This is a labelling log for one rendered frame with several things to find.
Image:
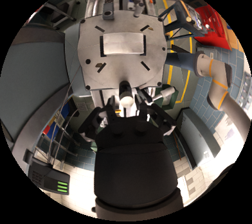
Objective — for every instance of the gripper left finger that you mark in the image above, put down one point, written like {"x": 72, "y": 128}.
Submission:
{"x": 111, "y": 109}

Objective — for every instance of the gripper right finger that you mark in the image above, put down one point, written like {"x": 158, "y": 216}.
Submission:
{"x": 165, "y": 122}

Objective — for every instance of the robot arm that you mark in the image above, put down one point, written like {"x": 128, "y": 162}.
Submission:
{"x": 216, "y": 68}

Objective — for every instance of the black white index plunger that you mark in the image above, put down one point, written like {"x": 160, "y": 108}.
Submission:
{"x": 126, "y": 98}

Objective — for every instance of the grey round fixture plate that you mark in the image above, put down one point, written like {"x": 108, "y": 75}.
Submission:
{"x": 120, "y": 68}

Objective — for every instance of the light grey milled block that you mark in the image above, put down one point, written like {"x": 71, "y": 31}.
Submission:
{"x": 123, "y": 43}

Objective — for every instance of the grey bushing block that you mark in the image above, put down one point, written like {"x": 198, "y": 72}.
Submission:
{"x": 107, "y": 8}

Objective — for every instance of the grey dowel pin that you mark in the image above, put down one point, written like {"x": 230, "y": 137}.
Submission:
{"x": 138, "y": 9}

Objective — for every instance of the grey floor cabinet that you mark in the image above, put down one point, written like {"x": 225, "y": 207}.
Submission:
{"x": 199, "y": 137}

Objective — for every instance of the black box with green lights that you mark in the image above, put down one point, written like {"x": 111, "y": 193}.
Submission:
{"x": 51, "y": 177}

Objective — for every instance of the red tool cabinet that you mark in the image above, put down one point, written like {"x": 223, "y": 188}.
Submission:
{"x": 211, "y": 28}

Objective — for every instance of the dark metal shelf unit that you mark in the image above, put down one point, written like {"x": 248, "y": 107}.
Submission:
{"x": 61, "y": 14}

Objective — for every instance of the blue cart with instrument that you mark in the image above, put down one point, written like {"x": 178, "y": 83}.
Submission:
{"x": 184, "y": 15}

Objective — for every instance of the grey slotted machine table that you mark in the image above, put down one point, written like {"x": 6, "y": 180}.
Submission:
{"x": 116, "y": 0}

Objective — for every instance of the orange cardboard box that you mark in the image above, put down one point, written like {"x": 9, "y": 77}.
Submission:
{"x": 230, "y": 34}

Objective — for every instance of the green lever bracket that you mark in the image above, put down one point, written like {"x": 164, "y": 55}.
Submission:
{"x": 171, "y": 103}

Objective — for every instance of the grey wall control panel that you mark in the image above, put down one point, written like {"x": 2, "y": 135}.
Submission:
{"x": 246, "y": 92}

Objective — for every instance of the large grey machine enclosure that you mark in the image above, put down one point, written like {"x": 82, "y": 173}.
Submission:
{"x": 30, "y": 75}

